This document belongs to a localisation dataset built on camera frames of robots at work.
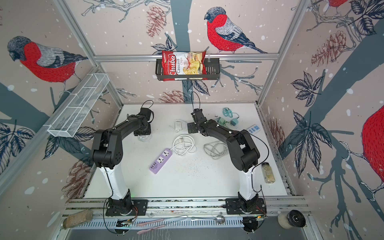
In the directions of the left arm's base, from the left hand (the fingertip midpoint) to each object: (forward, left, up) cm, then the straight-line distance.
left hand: (142, 131), depth 98 cm
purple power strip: (-19, -15, -3) cm, 24 cm away
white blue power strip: (+3, -77, -3) cm, 77 cm away
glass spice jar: (-27, -76, -1) cm, 81 cm away
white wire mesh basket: (-8, +27, +25) cm, 38 cm away
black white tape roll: (-49, -76, +7) cm, 91 cm away
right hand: (+1, -34, +1) cm, 34 cm away
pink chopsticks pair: (-49, -21, -5) cm, 53 cm away
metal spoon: (-49, -47, -2) cm, 68 cm away
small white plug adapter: (-2, -1, -5) cm, 6 cm away
